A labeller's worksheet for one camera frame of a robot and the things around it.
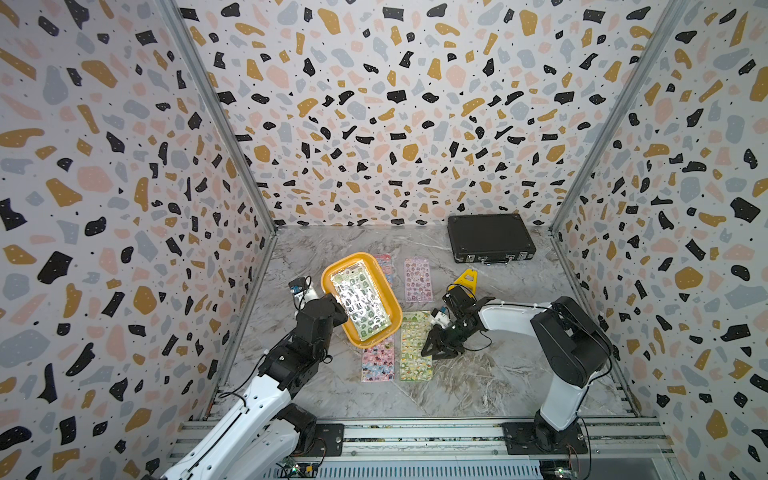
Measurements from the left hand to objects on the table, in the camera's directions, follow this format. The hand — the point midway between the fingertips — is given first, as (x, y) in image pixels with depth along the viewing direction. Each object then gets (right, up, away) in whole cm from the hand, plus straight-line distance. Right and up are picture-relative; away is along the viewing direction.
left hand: (336, 294), depth 76 cm
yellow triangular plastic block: (+41, -1, +28) cm, 49 cm away
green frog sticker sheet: (+6, -3, +7) cm, 9 cm away
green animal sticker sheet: (+21, -13, +18) cm, 30 cm away
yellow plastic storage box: (0, +8, +2) cm, 9 cm away
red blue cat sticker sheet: (+11, +7, +34) cm, 37 cm away
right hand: (+24, -19, +10) cm, 33 cm away
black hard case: (+51, +16, +40) cm, 67 cm away
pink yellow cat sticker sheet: (+10, -21, +11) cm, 26 cm away
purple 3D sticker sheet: (+22, -1, +28) cm, 36 cm away
